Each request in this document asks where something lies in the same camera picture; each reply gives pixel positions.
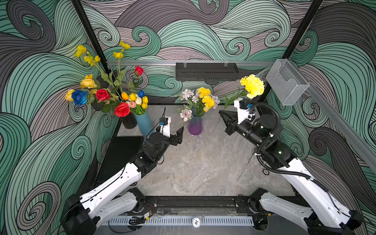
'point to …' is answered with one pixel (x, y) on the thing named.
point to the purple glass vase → (196, 125)
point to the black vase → (129, 121)
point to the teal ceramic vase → (144, 124)
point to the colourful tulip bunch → (138, 103)
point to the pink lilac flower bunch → (195, 105)
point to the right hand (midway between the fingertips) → (221, 112)
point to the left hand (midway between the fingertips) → (175, 125)
